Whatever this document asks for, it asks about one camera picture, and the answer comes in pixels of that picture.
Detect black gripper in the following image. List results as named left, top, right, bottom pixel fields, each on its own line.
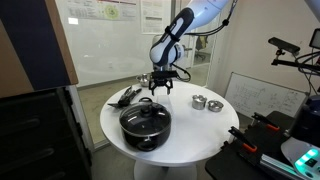
left=148, top=69, right=175, bottom=97

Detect glass pot lid black knob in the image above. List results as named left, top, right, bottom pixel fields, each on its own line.
left=119, top=101, right=172, bottom=138

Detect steel bowl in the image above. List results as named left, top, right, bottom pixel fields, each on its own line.
left=135, top=73, right=154, bottom=88

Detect black plastic tongs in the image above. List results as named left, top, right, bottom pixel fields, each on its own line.
left=118, top=85, right=139, bottom=107

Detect tall steel cup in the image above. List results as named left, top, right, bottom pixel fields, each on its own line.
left=191, top=94, right=208, bottom=111

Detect black plastic spatula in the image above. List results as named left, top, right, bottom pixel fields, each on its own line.
left=107, top=87, right=143, bottom=110

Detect black cooking pot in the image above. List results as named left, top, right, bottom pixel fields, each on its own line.
left=118, top=96, right=173, bottom=153

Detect short steel cup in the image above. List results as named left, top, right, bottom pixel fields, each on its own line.
left=207, top=99, right=225, bottom=113

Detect dark office chair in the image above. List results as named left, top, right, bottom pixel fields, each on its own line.
left=194, top=34, right=209, bottom=52

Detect narrow paper poster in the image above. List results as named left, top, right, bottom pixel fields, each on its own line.
left=139, top=0, right=165, bottom=35

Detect wide paper poster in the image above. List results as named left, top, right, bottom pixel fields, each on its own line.
left=65, top=0, right=140, bottom=22

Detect whiteboard with drawings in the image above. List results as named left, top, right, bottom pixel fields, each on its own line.
left=224, top=71, right=309, bottom=120

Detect black cart table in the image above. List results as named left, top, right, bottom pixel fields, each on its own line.
left=204, top=110, right=320, bottom=180

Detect wooden and blue panel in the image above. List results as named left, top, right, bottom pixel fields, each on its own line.
left=0, top=0, right=80, bottom=100

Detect black drawer cabinet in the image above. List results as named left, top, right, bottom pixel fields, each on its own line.
left=0, top=85, right=93, bottom=180

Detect aluminium extrusion bar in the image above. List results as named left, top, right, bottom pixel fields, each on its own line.
left=259, top=153, right=301, bottom=178

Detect black monitor screen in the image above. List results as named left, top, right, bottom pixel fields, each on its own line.
left=308, top=27, right=320, bottom=51

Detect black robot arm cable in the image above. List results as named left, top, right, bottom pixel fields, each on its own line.
left=171, top=0, right=239, bottom=83

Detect black clamp orange handle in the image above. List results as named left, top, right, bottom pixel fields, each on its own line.
left=227, top=125, right=259, bottom=154
left=251, top=111, right=281, bottom=132

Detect black camera on mount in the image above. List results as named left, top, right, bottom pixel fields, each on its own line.
left=267, top=36, right=301, bottom=55

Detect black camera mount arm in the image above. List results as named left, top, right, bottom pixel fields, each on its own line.
left=270, top=49, right=320, bottom=73

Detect black camera cables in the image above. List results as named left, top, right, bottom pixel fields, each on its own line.
left=295, top=48, right=320, bottom=97

